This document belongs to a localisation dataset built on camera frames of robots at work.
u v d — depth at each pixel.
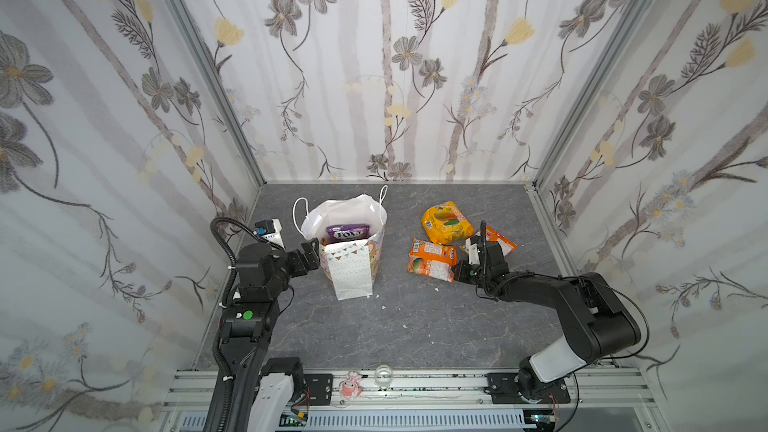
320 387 0.74
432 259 0.96
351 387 0.72
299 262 0.64
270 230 0.61
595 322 0.47
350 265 0.78
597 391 0.75
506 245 1.01
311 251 0.66
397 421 0.70
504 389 0.73
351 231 0.90
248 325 0.49
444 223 1.02
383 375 0.77
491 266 0.75
